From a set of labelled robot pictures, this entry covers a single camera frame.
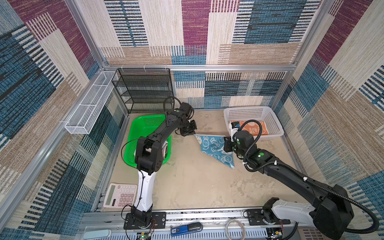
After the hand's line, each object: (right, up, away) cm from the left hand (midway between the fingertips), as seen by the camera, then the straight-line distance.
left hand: (196, 129), depth 93 cm
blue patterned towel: (+10, -9, -4) cm, 14 cm away
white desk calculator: (-41, -34, -14) cm, 55 cm away
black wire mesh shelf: (-37, +28, +17) cm, 49 cm away
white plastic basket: (+49, +11, +18) cm, 53 cm away
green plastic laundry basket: (-38, +2, +14) cm, 41 cm away
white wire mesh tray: (-68, +10, +1) cm, 68 cm away
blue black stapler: (-3, -44, -24) cm, 50 cm away
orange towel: (-20, -11, -3) cm, 23 cm away
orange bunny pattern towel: (+41, +1, +14) cm, 43 cm away
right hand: (+15, -5, -12) cm, 20 cm away
